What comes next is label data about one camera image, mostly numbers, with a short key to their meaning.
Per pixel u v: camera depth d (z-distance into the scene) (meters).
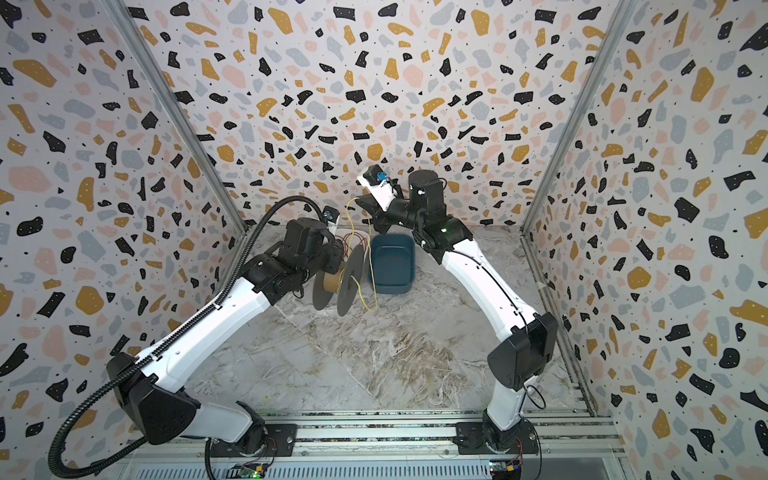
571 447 0.75
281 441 0.73
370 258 1.11
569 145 0.96
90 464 0.65
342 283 0.70
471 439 0.73
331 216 0.64
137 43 0.73
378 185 0.58
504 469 0.72
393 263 1.11
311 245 0.56
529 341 0.44
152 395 0.38
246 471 0.70
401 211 0.61
